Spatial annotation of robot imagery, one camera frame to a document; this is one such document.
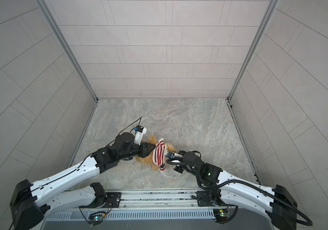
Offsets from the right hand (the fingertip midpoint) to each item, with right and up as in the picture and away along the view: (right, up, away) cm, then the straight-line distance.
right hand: (170, 156), depth 75 cm
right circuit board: (+25, -26, -7) cm, 37 cm away
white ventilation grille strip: (+13, -26, -7) cm, 30 cm away
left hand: (-6, +6, -3) cm, 9 cm away
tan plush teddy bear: (0, +6, -3) cm, 6 cm away
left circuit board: (-34, -25, -10) cm, 43 cm away
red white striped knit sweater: (-6, +2, -4) cm, 7 cm away
